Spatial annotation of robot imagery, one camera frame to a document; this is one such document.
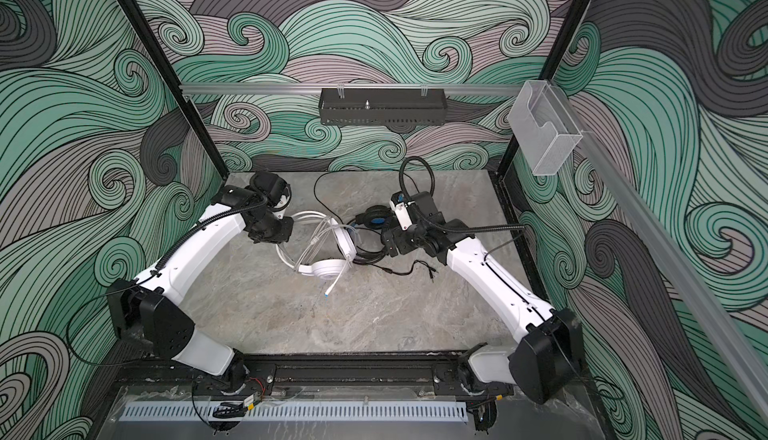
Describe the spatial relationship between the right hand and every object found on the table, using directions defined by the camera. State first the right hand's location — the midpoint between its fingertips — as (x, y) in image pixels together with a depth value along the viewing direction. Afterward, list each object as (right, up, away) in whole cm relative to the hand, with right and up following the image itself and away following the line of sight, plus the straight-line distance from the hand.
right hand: (402, 232), depth 80 cm
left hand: (-32, -1, 0) cm, 32 cm away
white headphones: (-20, -8, -8) cm, 23 cm away
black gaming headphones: (-8, +3, +16) cm, 18 cm away
